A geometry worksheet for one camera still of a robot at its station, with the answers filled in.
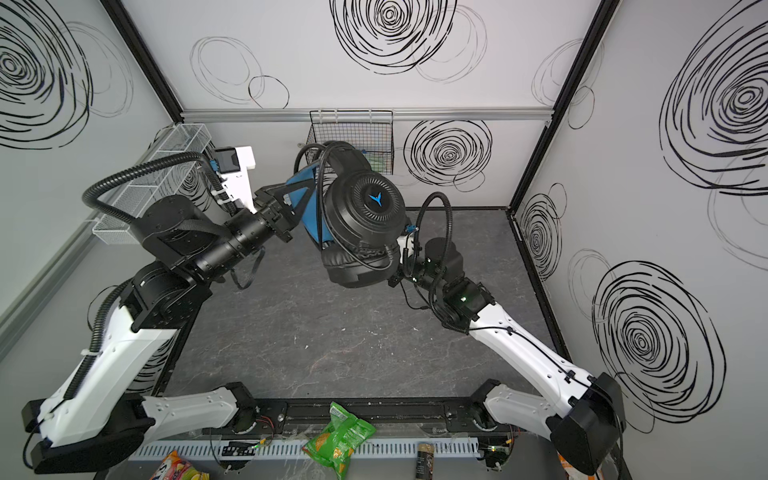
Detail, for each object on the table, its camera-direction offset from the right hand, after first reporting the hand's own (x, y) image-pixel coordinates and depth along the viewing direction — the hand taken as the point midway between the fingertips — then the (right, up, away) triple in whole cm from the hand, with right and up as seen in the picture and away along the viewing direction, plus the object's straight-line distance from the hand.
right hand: (370, 247), depth 67 cm
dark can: (+12, -47, -1) cm, 49 cm away
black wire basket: (-2, +36, +29) cm, 47 cm away
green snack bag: (-6, -42, 0) cm, 43 cm away
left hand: (-8, +11, -21) cm, 25 cm away
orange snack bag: (+44, -48, -4) cm, 65 cm away
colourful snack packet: (-43, -48, -2) cm, 65 cm away
